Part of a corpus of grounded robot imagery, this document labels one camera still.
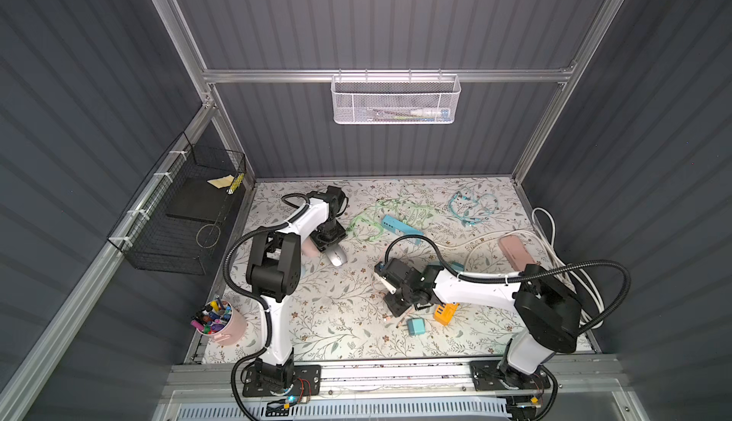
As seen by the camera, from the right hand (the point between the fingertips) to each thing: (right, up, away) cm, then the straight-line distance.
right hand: (392, 300), depth 85 cm
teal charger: (+7, -6, -4) cm, 10 cm away
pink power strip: (+43, +13, +12) cm, 47 cm away
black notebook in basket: (-55, +31, -7) cm, 63 cm away
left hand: (-18, +16, +10) cm, 26 cm away
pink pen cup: (-45, -1, -13) cm, 46 cm away
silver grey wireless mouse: (-18, +12, +8) cm, 23 cm away
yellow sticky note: (-49, +36, -4) cm, 61 cm away
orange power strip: (+15, -3, -3) cm, 16 cm away
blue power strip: (+3, +21, +17) cm, 27 cm away
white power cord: (+56, +12, +12) cm, 59 cm away
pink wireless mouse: (-28, +14, +11) cm, 33 cm away
